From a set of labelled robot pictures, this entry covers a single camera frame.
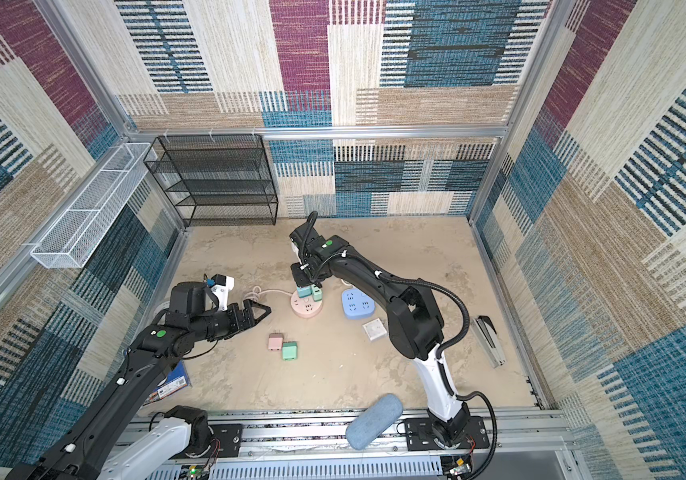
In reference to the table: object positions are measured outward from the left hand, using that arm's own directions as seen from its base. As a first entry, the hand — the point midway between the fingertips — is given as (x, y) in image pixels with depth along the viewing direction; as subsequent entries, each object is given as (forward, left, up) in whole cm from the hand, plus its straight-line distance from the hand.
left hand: (261, 311), depth 76 cm
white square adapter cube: (+2, -30, -15) cm, 33 cm away
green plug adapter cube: (+11, -13, -10) cm, 20 cm away
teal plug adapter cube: (+13, -9, -12) cm, 20 cm away
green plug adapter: (-4, -5, -15) cm, 17 cm away
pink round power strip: (+9, -9, -15) cm, 20 cm away
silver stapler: (-1, -62, -15) cm, 64 cm away
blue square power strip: (+9, -25, -15) cm, 31 cm away
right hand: (+13, -10, -6) cm, 17 cm away
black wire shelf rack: (+52, +25, +1) cm, 58 cm away
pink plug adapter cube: (-2, -1, -16) cm, 16 cm away
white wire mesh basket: (+11, +43, +15) cm, 47 cm away
